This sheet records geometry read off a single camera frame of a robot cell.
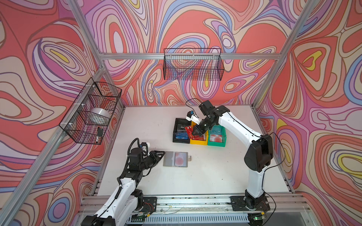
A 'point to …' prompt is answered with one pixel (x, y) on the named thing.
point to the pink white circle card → (180, 159)
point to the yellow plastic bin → (201, 140)
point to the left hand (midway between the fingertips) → (165, 153)
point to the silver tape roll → (100, 116)
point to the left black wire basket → (87, 119)
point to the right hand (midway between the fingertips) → (196, 135)
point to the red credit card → (189, 129)
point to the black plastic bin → (180, 134)
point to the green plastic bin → (217, 136)
